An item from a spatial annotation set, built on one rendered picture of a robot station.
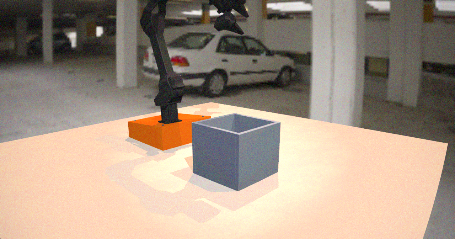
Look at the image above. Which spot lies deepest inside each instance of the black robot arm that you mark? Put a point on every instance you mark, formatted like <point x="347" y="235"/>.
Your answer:
<point x="171" y="86"/>

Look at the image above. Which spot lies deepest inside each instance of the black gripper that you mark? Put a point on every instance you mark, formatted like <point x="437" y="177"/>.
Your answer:
<point x="227" y="20"/>

